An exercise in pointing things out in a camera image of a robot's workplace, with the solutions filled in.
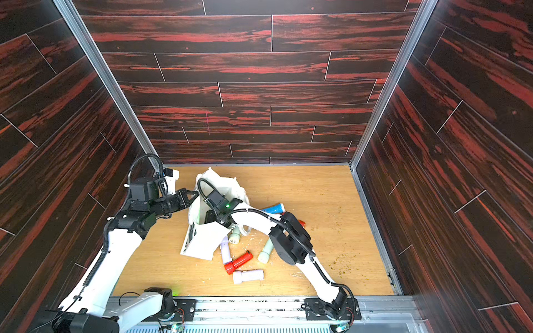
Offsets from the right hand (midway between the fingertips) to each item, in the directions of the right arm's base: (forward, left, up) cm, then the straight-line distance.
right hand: (213, 221), depth 92 cm
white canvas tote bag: (-14, -2, +13) cm, 20 cm away
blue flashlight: (+8, -29, -1) cm, 31 cm away
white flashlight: (-6, -11, -1) cm, 12 cm away
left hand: (-1, 0, +22) cm, 22 cm away
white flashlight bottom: (-21, -20, -4) cm, 29 cm away
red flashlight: (-19, -11, -3) cm, 22 cm away
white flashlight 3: (-14, -24, -2) cm, 28 cm away
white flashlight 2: (-12, -8, -2) cm, 15 cm away
